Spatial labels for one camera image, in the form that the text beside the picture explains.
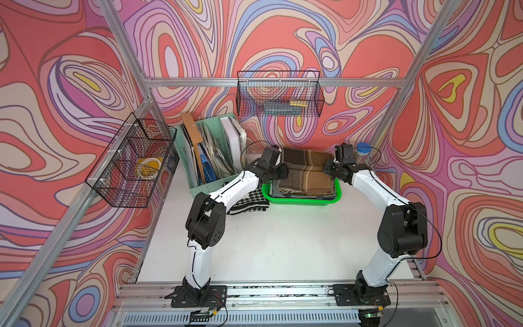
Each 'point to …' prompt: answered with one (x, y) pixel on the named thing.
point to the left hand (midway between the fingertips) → (290, 170)
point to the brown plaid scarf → (306, 174)
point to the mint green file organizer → (210, 152)
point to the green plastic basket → (266, 192)
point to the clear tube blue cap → (363, 148)
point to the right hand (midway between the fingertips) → (328, 170)
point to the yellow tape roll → (148, 167)
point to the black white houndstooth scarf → (254, 201)
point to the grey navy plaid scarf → (275, 192)
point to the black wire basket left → (129, 172)
